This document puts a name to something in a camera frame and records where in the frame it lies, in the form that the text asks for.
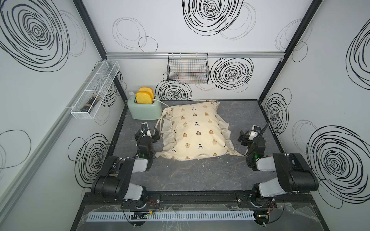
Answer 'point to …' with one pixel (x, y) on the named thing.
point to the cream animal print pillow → (193, 131)
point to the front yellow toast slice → (143, 97)
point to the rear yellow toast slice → (147, 90)
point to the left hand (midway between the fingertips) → (146, 128)
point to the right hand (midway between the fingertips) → (250, 132)
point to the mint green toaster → (144, 111)
